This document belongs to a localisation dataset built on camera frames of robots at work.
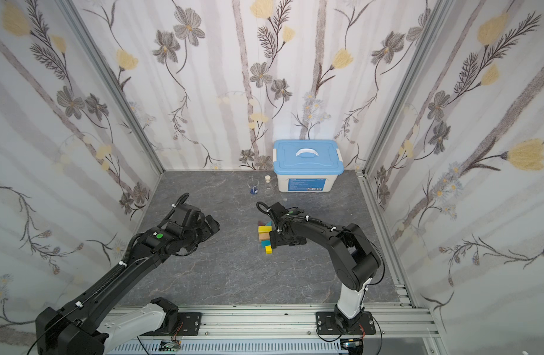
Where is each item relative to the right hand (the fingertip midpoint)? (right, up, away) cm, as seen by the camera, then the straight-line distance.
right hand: (288, 236), depth 91 cm
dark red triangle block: (-12, +4, +7) cm, 15 cm away
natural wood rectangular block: (-10, 0, +3) cm, 11 cm away
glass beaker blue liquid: (-16, +22, +16) cm, 32 cm away
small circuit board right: (+21, -32, -19) cm, 43 cm away
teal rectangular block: (-9, -3, +2) cm, 10 cm away
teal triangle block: (-8, +5, +5) cm, 11 cm away
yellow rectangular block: (-10, +2, +5) cm, 12 cm away
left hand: (-27, +5, -11) cm, 30 cm away
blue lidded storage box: (+9, +31, +9) cm, 33 cm away
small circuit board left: (-40, -31, -20) cm, 55 cm away
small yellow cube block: (-8, -6, -1) cm, 10 cm away
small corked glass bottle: (-9, +19, +21) cm, 30 cm away
